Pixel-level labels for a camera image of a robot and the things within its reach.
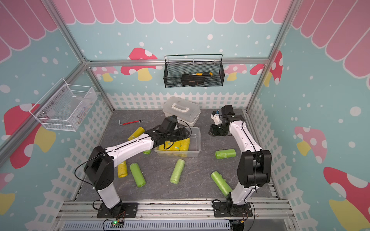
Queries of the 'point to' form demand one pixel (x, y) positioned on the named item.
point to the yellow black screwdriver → (203, 74)
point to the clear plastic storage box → (194, 147)
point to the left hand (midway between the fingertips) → (186, 135)
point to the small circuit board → (117, 224)
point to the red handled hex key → (129, 122)
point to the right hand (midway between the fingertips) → (212, 132)
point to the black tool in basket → (189, 79)
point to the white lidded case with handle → (187, 111)
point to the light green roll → (177, 171)
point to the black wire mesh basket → (194, 73)
